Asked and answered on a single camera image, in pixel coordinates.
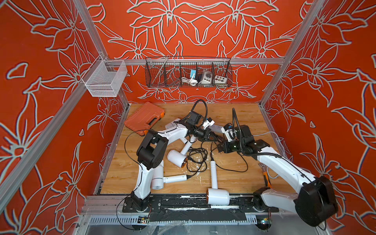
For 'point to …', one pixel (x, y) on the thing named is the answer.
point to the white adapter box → (207, 77)
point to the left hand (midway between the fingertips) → (216, 139)
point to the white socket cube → (220, 80)
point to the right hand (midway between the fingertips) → (216, 145)
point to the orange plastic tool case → (145, 118)
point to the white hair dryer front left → (158, 179)
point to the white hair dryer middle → (176, 157)
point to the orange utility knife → (266, 179)
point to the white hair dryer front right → (215, 196)
